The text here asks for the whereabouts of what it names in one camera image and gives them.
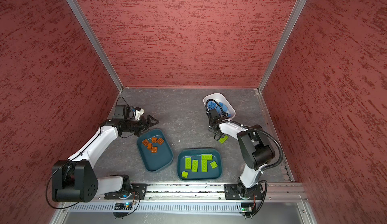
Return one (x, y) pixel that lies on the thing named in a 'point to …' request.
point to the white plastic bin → (220, 98)
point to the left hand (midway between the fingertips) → (154, 128)
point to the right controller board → (247, 207)
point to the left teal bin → (155, 161)
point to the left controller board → (123, 206)
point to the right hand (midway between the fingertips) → (215, 132)
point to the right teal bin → (199, 164)
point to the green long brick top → (204, 165)
